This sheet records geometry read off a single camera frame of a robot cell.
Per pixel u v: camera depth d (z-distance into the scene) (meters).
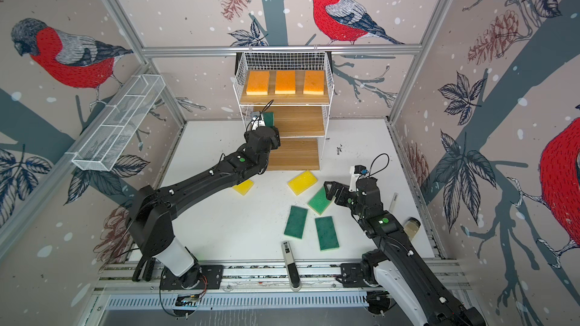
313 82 0.73
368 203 0.60
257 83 0.73
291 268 0.72
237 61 0.90
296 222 0.84
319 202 0.90
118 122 0.78
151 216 0.44
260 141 0.60
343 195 0.70
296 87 0.73
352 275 0.74
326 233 0.82
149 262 0.76
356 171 0.73
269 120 0.83
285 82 0.73
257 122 0.69
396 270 0.59
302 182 0.97
